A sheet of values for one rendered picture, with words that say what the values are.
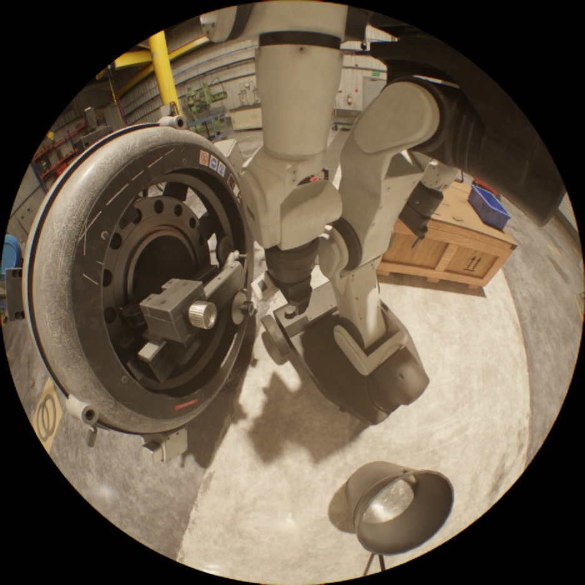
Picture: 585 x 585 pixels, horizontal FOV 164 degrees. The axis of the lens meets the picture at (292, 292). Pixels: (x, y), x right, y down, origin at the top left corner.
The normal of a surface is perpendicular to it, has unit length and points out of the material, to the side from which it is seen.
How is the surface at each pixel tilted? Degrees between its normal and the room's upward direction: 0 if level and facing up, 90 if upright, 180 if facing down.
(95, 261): 90
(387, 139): 90
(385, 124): 90
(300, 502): 0
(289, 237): 102
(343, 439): 0
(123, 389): 90
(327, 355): 0
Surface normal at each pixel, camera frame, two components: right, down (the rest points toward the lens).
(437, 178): -0.86, 0.45
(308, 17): 0.23, 0.88
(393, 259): -0.18, 0.81
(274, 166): -0.32, 0.25
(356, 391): -0.07, -0.58
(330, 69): 0.61, 0.72
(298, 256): 0.22, 0.32
